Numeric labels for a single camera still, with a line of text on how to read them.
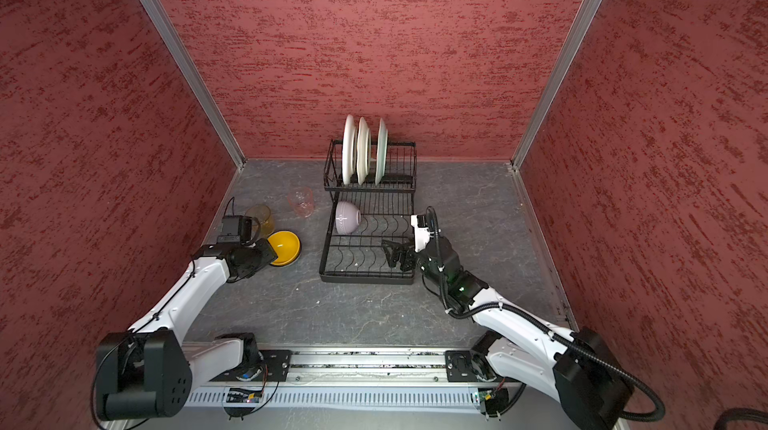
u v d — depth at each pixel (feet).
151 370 1.30
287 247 2.99
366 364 2.50
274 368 2.43
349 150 2.50
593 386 1.33
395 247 2.27
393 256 2.31
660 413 1.25
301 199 3.48
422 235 2.29
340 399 2.54
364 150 2.53
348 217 3.01
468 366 2.42
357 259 3.04
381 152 2.49
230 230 2.20
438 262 1.89
